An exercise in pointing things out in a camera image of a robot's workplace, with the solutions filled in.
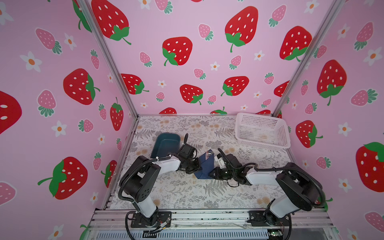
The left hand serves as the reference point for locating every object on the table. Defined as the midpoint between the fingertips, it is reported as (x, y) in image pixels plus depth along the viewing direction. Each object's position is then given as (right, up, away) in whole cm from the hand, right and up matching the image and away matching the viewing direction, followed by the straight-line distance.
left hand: (204, 168), depth 89 cm
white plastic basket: (+45, +22, +22) cm, 55 cm away
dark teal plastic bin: (-27, +13, +15) cm, 34 cm away
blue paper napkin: (+1, +1, +3) cm, 3 cm away
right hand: (+2, -3, -4) cm, 5 cm away
